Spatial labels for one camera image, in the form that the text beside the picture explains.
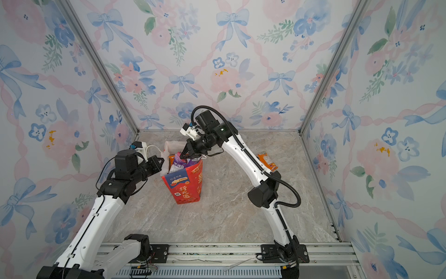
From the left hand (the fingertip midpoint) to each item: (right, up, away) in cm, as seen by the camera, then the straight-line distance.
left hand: (164, 157), depth 76 cm
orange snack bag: (+2, -2, +4) cm, 5 cm away
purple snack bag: (+8, -3, -4) cm, 9 cm away
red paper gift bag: (+9, -13, +1) cm, 16 cm away
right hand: (+8, 0, -4) cm, 9 cm away
